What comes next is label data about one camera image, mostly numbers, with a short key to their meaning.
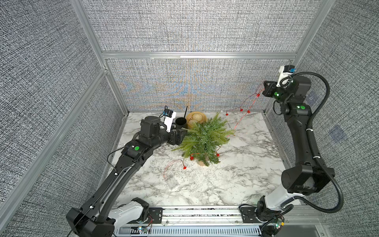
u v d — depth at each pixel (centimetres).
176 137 60
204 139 68
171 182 84
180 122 100
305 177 43
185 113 101
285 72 61
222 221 73
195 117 110
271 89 64
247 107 121
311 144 45
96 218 37
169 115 58
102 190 41
